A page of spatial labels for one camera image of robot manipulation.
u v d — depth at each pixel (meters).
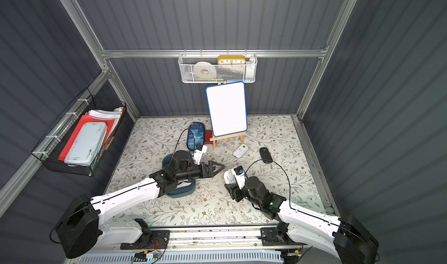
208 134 1.11
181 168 0.62
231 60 0.87
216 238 0.75
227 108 0.91
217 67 0.88
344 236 0.42
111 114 0.79
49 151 0.61
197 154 0.72
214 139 1.00
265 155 0.99
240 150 1.01
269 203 0.61
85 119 0.77
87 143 0.68
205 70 0.84
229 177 0.77
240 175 0.69
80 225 0.41
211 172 0.67
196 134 1.06
